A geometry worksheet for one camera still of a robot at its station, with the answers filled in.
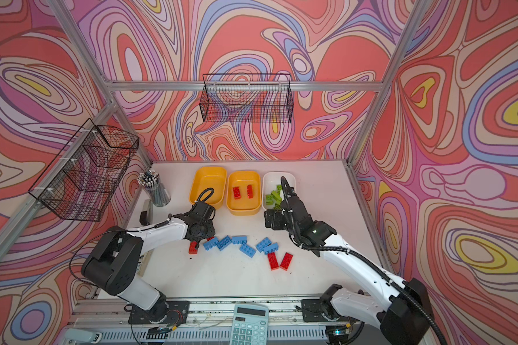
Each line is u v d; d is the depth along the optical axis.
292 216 0.57
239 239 0.89
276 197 1.01
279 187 1.05
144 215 0.93
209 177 1.13
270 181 1.06
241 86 0.88
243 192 1.06
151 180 0.89
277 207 0.99
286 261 0.84
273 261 0.84
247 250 0.86
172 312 0.72
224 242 0.88
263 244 0.88
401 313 0.38
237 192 1.05
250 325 0.69
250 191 1.04
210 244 0.87
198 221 0.71
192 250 0.86
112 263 0.45
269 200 0.99
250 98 0.96
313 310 0.73
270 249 0.86
